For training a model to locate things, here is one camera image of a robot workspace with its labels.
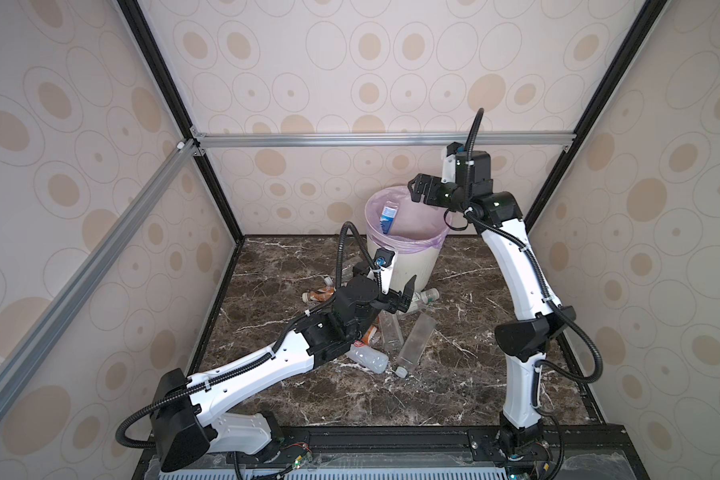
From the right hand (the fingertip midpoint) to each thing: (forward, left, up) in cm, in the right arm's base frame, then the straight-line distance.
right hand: (424, 182), depth 76 cm
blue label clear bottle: (+4, +8, -15) cm, 18 cm away
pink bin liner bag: (+11, -3, -26) cm, 29 cm away
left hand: (-23, +7, -6) cm, 25 cm away
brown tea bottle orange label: (-25, +14, -35) cm, 45 cm away
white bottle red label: (-31, +15, -36) cm, 50 cm away
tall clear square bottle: (-25, +1, -41) cm, 48 cm away
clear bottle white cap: (-22, +8, -40) cm, 46 cm away
